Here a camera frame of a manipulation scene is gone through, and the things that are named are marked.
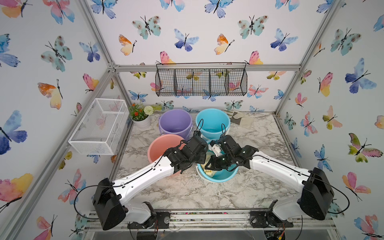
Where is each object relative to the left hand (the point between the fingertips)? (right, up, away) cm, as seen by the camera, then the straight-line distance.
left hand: (204, 152), depth 77 cm
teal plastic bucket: (+9, -14, +8) cm, 19 cm away
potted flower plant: (-42, +20, +25) cm, 53 cm away
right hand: (+1, -7, -1) cm, 7 cm away
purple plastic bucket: (-17, +16, +16) cm, 28 cm away
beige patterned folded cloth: (+30, +20, +41) cm, 55 cm away
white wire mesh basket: (-60, +11, +10) cm, 62 cm away
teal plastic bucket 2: (+6, +15, +17) cm, 24 cm away
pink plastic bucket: (-24, +4, +4) cm, 24 cm away
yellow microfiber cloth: (+2, -9, -3) cm, 10 cm away
